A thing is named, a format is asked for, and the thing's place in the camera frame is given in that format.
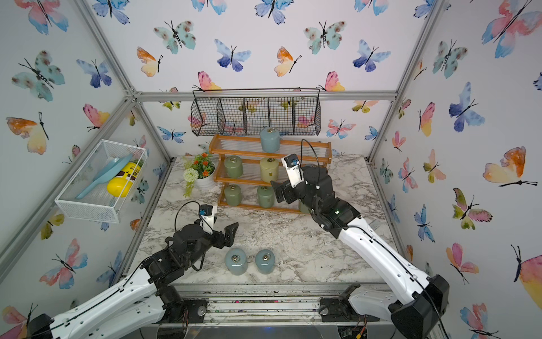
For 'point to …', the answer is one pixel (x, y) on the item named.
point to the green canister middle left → (234, 166)
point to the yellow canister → (269, 169)
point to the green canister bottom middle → (266, 196)
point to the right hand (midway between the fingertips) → (287, 172)
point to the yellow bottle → (121, 184)
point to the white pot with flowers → (200, 171)
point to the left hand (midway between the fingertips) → (230, 221)
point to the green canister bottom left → (233, 193)
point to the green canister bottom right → (303, 208)
